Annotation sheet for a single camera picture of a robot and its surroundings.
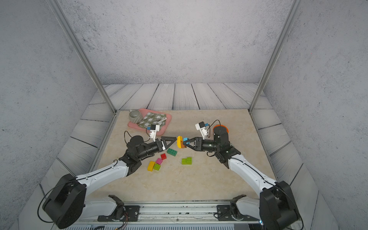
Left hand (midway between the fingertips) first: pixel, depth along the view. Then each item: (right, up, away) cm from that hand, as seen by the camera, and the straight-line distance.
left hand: (176, 142), depth 73 cm
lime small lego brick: (+7, -14, +16) cm, 22 cm away
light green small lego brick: (-13, -18, +16) cm, 27 cm away
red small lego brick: (-10, -12, +21) cm, 26 cm away
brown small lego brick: (+4, -2, -1) cm, 4 cm away
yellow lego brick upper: (-17, -17, +16) cm, 29 cm away
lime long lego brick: (+3, -15, +18) cm, 24 cm away
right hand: (+5, -1, -1) cm, 5 cm away
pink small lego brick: (-12, -15, +18) cm, 26 cm away
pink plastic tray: (-30, +19, +49) cm, 60 cm away
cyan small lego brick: (+5, +2, -1) cm, 5 cm away
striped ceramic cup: (-33, +14, +35) cm, 51 cm away
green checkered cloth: (-23, +13, +42) cm, 49 cm away
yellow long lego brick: (+2, +1, 0) cm, 2 cm away
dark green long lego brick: (-5, -10, +22) cm, 25 cm away
